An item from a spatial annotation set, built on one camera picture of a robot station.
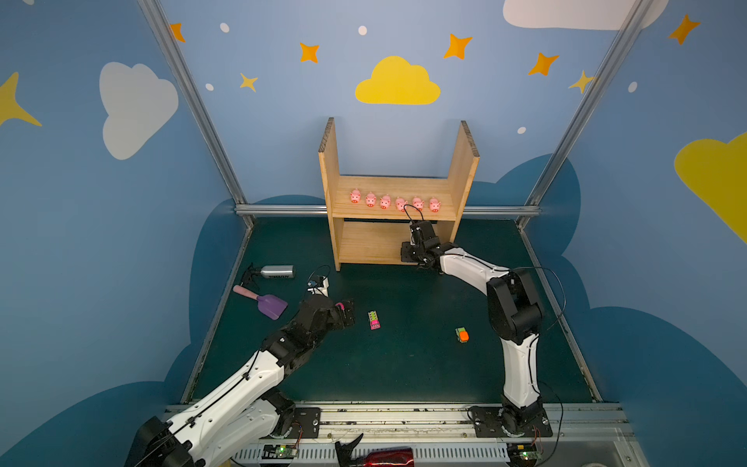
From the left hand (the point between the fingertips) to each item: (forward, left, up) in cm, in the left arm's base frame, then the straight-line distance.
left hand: (345, 304), depth 81 cm
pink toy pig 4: (+25, -15, +16) cm, 33 cm away
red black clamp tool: (-34, -15, -10) cm, 39 cm away
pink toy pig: (+28, -2, +16) cm, 32 cm away
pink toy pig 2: (+27, -7, +16) cm, 32 cm away
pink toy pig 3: (+25, -11, +16) cm, 32 cm away
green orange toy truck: (-3, -36, -13) cm, 38 cm away
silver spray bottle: (+17, +25, -9) cm, 32 cm away
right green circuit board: (-33, -46, -15) cm, 59 cm away
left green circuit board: (-33, +15, -15) cm, 39 cm away
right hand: (+26, -20, -5) cm, 33 cm away
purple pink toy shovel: (+6, +26, -12) cm, 30 cm away
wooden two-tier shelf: (+40, -5, -8) cm, 41 cm away
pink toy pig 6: (+25, -25, +16) cm, 39 cm away
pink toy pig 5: (+25, -21, +16) cm, 36 cm away
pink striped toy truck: (+1, -8, -12) cm, 15 cm away
